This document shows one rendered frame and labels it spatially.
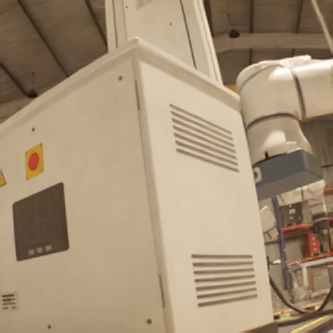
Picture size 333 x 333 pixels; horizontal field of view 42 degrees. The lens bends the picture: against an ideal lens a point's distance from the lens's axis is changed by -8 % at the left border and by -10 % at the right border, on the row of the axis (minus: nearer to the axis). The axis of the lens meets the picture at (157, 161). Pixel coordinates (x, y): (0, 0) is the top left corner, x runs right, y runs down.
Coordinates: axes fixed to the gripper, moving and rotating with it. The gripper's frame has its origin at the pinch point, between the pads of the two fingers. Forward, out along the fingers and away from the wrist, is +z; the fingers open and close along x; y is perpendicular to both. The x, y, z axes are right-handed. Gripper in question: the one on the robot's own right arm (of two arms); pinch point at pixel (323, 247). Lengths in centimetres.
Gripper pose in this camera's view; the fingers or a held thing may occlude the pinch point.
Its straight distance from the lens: 222.9
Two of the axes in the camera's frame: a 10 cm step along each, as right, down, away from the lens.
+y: -9.9, 1.3, 0.0
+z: 1.2, 9.4, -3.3
